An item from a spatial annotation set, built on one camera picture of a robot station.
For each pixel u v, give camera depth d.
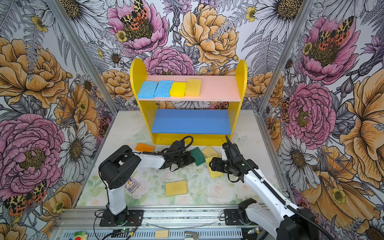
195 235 0.70
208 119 0.99
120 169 0.50
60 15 0.73
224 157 0.73
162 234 0.69
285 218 0.40
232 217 0.74
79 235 0.69
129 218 0.73
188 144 0.77
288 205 0.42
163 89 0.74
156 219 0.76
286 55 0.89
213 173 0.87
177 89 0.72
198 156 0.96
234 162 0.62
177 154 0.79
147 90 0.73
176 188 0.83
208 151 0.97
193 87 0.73
